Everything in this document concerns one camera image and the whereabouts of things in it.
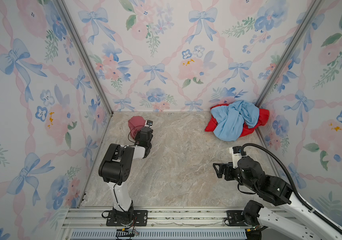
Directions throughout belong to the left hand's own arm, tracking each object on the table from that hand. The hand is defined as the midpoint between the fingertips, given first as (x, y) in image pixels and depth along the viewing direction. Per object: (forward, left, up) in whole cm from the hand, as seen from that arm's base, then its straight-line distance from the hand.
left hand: (141, 128), depth 98 cm
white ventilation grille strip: (-56, -16, -10) cm, 59 cm away
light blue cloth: (+11, -63, -1) cm, 64 cm away
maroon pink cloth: (-1, +2, +6) cm, 7 cm away
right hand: (-29, -43, +10) cm, 53 cm away
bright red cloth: (+9, -83, +1) cm, 84 cm away
